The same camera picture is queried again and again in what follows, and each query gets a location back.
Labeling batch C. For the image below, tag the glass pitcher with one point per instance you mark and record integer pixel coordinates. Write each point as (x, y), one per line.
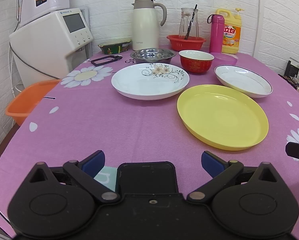
(186, 14)

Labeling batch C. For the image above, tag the white rimmed plate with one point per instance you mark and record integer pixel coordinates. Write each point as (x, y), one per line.
(243, 80)

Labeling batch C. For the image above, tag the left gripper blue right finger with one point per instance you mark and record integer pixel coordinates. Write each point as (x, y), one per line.
(212, 164)

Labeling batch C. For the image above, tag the white floral plate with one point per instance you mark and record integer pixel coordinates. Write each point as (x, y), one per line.
(150, 81)

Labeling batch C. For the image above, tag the black stirring stick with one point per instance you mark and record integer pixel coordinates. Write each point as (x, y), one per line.
(191, 22)

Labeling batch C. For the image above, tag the yellow detergent bottle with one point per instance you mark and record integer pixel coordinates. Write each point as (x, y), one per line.
(232, 30)

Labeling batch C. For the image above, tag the stainless steel bowl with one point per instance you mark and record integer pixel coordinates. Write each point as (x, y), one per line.
(153, 55)

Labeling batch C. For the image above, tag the red ceramic bowl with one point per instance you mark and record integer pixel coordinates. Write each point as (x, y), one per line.
(196, 61)

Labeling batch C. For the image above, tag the pink thermos bottle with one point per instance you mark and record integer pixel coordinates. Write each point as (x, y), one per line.
(217, 23)

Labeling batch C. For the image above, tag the cream thermos jug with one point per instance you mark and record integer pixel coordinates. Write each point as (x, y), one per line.
(145, 24)

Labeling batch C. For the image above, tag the green patterned tray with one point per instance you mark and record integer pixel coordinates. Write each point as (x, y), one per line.
(115, 46)

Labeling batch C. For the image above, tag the purple plastic bowl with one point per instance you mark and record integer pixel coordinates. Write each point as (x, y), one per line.
(223, 59)

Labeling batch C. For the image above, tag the purple floral tablecloth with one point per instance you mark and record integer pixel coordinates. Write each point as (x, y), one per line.
(72, 123)

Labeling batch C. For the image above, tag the orange plastic basin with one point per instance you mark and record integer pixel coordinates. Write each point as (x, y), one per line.
(25, 102)

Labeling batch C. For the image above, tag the white countertop appliance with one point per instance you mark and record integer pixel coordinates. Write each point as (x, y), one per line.
(51, 46)

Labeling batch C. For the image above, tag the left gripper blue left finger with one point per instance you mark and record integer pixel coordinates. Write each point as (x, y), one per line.
(94, 163)

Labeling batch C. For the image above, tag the cluttered shelf items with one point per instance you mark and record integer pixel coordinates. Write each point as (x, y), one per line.
(291, 73)

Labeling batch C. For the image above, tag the red plastic basket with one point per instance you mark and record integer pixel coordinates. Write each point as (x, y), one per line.
(179, 43)

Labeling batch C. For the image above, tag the yellow plastic plate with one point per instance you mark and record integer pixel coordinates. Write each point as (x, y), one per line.
(222, 117)

